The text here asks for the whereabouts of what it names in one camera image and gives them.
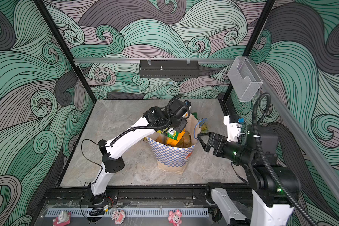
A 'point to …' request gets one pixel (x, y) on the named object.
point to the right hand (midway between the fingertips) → (206, 139)
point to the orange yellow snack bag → (172, 141)
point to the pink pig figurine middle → (118, 217)
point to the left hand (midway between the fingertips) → (183, 121)
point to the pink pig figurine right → (175, 218)
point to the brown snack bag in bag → (185, 141)
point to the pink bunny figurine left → (62, 219)
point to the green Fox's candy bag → (172, 133)
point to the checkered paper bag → (175, 158)
